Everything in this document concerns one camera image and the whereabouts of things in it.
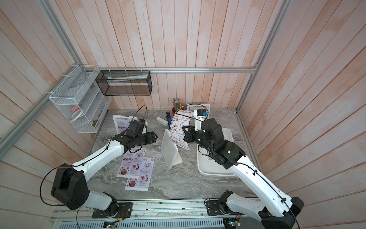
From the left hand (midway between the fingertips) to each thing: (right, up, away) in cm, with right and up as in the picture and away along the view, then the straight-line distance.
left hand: (153, 139), depth 86 cm
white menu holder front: (+26, +21, +10) cm, 35 cm away
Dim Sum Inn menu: (+17, +12, -18) cm, 27 cm away
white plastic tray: (+33, -17, +2) cm, 38 cm away
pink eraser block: (-46, +19, -4) cm, 49 cm away
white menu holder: (+11, -5, -9) cm, 15 cm away
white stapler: (+3, +11, +23) cm, 26 cm away
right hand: (+17, +8, -20) cm, 28 cm away
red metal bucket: (+11, +19, +21) cm, 31 cm away
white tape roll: (-44, +15, -5) cm, 47 cm away
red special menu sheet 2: (-5, -26, -2) cm, 26 cm away
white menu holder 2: (-22, +10, +6) cm, 25 cm away
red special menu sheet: (-15, -17, +4) cm, 23 cm away
